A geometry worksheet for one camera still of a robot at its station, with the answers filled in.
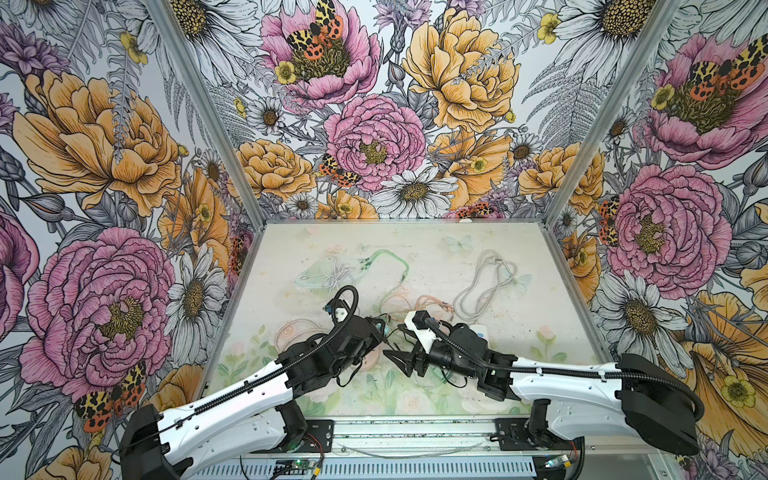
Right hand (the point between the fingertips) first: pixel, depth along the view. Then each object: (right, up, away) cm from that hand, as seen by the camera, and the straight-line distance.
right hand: (394, 347), depth 73 cm
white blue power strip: (+26, -1, +18) cm, 32 cm away
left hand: (-3, +2, +3) cm, 5 cm away
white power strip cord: (+34, +15, +33) cm, 50 cm away
